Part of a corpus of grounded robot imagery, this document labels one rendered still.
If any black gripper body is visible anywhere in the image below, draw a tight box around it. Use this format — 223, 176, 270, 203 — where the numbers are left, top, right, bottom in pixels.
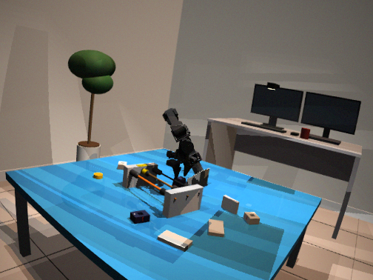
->
166, 148, 198, 168

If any yellow flat disc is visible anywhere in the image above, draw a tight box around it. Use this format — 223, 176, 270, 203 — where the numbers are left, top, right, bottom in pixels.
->
93, 173, 103, 179

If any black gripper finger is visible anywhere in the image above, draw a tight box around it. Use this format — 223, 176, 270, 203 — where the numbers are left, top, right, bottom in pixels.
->
183, 163, 194, 177
172, 167, 181, 179

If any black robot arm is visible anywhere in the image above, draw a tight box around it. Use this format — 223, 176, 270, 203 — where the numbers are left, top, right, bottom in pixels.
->
162, 108, 204, 174

